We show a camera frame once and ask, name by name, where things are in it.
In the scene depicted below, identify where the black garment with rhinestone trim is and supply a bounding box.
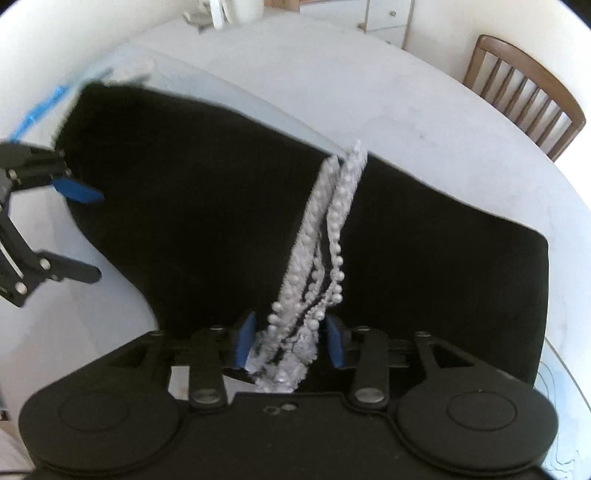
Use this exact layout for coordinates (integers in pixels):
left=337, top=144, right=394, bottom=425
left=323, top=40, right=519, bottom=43
left=54, top=82, right=551, bottom=395

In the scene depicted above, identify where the white electric kettle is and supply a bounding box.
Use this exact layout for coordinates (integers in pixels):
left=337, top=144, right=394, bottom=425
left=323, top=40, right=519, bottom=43
left=182, top=0, right=264, bottom=30

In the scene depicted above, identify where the brown wooden chair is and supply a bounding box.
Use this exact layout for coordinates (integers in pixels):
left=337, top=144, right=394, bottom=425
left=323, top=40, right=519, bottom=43
left=463, top=34, right=586, bottom=162

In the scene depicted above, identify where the white sideboard cabinet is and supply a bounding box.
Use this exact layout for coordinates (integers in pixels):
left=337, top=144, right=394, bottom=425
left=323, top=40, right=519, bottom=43
left=263, top=0, right=416, bottom=50

